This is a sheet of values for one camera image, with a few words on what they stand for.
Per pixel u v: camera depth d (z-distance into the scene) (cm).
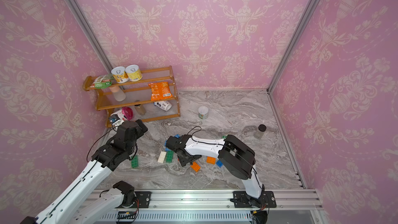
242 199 73
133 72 83
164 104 103
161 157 87
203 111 101
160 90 97
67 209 41
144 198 75
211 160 85
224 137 94
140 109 101
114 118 63
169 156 87
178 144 64
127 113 100
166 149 71
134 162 84
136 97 95
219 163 83
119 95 97
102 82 83
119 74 83
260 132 90
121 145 55
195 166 83
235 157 49
